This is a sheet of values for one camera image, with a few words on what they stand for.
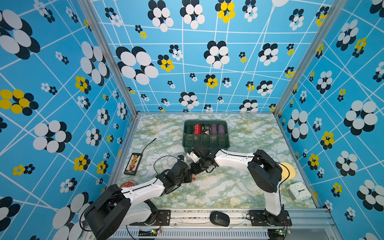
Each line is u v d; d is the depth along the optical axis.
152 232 0.70
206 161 0.69
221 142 1.02
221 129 1.01
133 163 0.91
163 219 0.74
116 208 0.42
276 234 0.71
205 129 1.02
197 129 1.02
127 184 0.82
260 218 0.73
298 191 0.79
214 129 1.03
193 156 0.82
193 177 0.85
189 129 1.02
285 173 0.87
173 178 0.66
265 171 0.50
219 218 0.71
